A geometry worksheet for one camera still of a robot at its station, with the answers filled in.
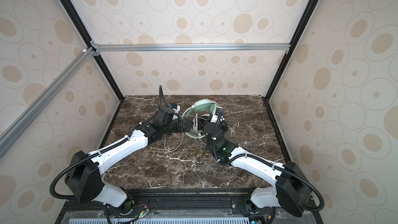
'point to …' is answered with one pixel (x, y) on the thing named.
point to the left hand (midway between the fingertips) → (191, 121)
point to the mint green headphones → (199, 111)
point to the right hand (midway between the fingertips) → (214, 114)
